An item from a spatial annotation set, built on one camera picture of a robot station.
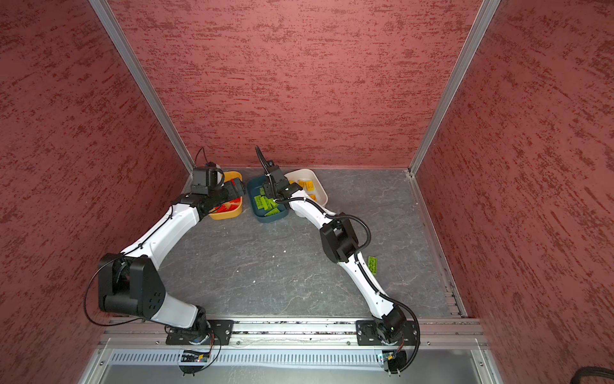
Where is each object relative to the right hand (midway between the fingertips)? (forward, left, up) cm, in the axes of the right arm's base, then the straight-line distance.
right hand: (271, 186), depth 102 cm
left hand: (-11, +11, +9) cm, 18 cm away
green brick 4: (+3, +6, -7) cm, 10 cm away
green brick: (-4, +5, -6) cm, 9 cm away
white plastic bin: (+11, -15, -4) cm, 19 cm away
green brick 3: (-9, 0, -7) cm, 11 cm away
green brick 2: (-5, +1, -6) cm, 8 cm away
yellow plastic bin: (-12, +19, -4) cm, 23 cm away
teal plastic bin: (+8, +10, -7) cm, 15 cm away
